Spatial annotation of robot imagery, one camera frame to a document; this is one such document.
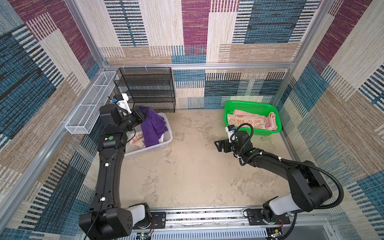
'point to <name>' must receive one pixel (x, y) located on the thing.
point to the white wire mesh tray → (85, 116)
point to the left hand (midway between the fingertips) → (149, 105)
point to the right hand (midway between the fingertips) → (221, 142)
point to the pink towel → (269, 119)
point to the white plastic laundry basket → (131, 150)
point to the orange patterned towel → (237, 120)
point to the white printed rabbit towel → (138, 140)
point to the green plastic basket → (264, 108)
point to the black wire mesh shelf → (144, 86)
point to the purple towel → (153, 127)
